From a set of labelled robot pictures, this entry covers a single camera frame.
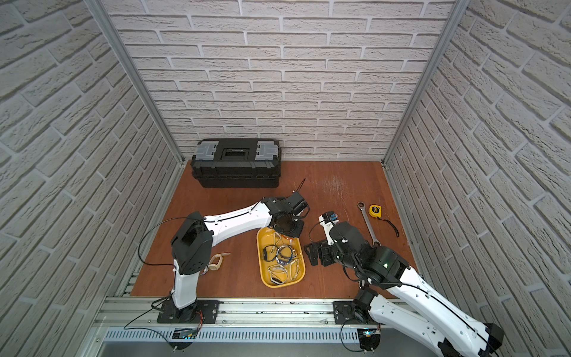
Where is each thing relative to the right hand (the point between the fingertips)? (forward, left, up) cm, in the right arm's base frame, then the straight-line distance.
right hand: (319, 244), depth 70 cm
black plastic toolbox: (+40, +31, -1) cm, 50 cm away
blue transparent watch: (+4, +12, -18) cm, 22 cm away
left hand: (+10, +4, -11) cm, 16 cm away
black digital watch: (+5, +18, -17) cm, 25 cm away
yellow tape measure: (+21, -30, -17) cm, 40 cm away
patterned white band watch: (-6, +15, -17) cm, 24 cm away
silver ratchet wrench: (+25, -25, -18) cm, 40 cm away
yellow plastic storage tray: (-3, +10, -18) cm, 20 cm away
